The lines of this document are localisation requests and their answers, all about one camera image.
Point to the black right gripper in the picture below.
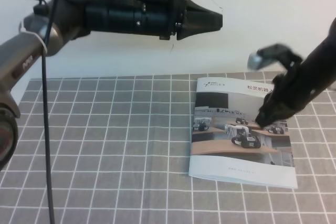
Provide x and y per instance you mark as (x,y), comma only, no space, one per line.
(290,95)

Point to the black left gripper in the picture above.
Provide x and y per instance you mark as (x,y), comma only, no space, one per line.
(161,18)

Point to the white product catalogue book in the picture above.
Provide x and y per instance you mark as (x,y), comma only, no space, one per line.
(227,142)

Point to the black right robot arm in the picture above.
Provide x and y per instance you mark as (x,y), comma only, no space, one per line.
(304,80)

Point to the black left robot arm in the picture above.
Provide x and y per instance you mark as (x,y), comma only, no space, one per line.
(53,24)

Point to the grey checked tablecloth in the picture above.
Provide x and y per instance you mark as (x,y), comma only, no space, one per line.
(120,154)

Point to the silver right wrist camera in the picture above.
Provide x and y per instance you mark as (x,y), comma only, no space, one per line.
(266,56)

